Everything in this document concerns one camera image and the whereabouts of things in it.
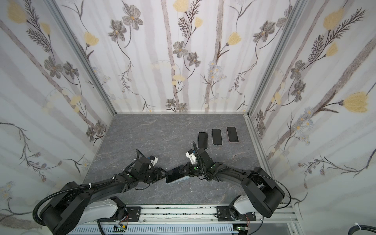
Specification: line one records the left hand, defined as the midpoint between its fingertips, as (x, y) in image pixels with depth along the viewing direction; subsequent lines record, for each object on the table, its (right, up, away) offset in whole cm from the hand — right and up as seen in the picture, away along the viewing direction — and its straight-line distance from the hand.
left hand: (165, 172), depth 84 cm
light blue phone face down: (+34, +19, +21) cm, 44 cm away
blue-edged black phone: (+34, +19, +21) cm, 45 cm away
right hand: (+7, +3, -4) cm, 9 cm away
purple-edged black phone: (+6, 0, -4) cm, 7 cm away
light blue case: (+10, -3, -2) cm, 11 cm away
